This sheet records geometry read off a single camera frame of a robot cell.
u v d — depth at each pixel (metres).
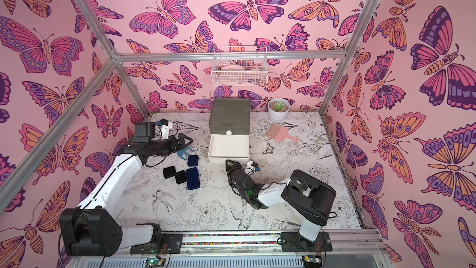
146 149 0.58
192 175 0.92
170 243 0.72
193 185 0.89
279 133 1.09
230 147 0.95
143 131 0.63
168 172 0.93
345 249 0.71
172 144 0.71
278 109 1.08
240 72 0.92
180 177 0.93
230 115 1.13
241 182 0.66
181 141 0.73
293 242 0.73
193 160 0.98
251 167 0.82
